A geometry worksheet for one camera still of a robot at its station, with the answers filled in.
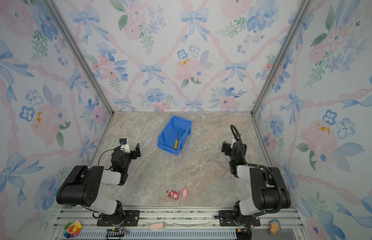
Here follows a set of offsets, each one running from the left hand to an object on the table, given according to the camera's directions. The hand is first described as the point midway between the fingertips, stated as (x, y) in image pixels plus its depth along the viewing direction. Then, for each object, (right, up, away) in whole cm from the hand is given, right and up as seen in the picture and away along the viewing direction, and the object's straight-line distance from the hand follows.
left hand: (131, 143), depth 91 cm
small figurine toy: (+76, -37, -21) cm, 87 cm away
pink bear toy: (+26, -26, -13) cm, 39 cm away
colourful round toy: (-19, -38, -21) cm, 48 cm away
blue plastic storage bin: (+24, +3, +16) cm, 29 cm away
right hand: (+63, +1, +2) cm, 63 cm away
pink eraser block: (+33, -26, -11) cm, 43 cm away
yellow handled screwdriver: (+27, -1, +9) cm, 29 cm away
